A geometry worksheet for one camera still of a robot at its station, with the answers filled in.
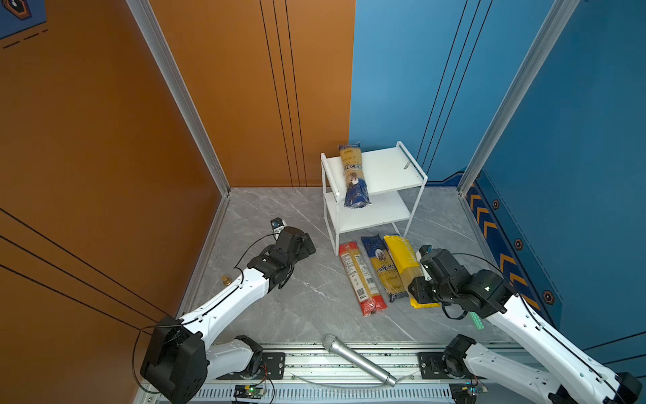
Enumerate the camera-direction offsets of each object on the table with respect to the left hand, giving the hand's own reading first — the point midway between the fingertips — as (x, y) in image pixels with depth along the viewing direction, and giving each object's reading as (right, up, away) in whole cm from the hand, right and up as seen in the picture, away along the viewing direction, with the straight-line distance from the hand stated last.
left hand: (302, 239), depth 85 cm
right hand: (+34, -13, -12) cm, 39 cm away
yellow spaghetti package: (+33, -7, -11) cm, 35 cm away
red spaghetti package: (+22, -16, +2) cm, 27 cm away
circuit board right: (+48, -42, -14) cm, 66 cm away
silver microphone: (+11, -30, -11) cm, 34 cm away
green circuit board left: (-13, -42, -14) cm, 46 cm away
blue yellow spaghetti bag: (+30, -11, +7) cm, 32 cm away
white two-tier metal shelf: (+22, +17, -10) cm, 29 cm away
